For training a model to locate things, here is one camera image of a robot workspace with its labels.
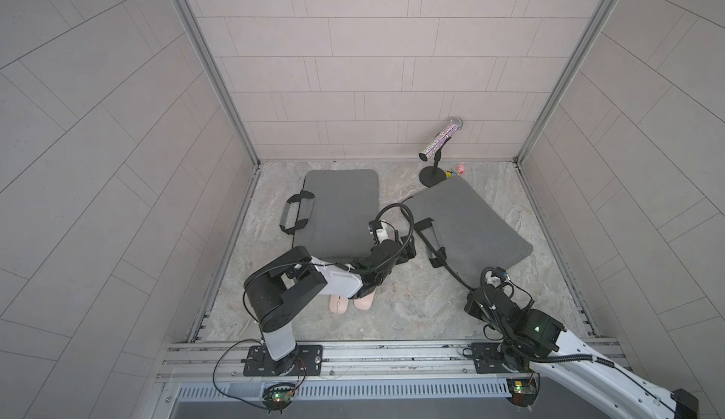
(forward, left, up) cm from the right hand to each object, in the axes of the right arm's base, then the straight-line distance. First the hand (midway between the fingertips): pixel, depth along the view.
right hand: (463, 300), depth 82 cm
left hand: (+17, +14, +7) cm, 23 cm away
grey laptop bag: (+29, +39, +6) cm, 49 cm away
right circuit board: (-22, -9, 0) cm, 24 cm away
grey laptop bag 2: (+21, -6, +2) cm, 22 cm away
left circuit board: (-20, +49, +6) cm, 54 cm away
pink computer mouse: (0, +36, +4) cm, 37 cm away
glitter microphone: (+51, -5, +25) cm, 57 cm away
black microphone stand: (+47, +1, +3) cm, 47 cm away
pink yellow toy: (+49, -11, +4) cm, 51 cm away
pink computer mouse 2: (+1, +29, +2) cm, 29 cm away
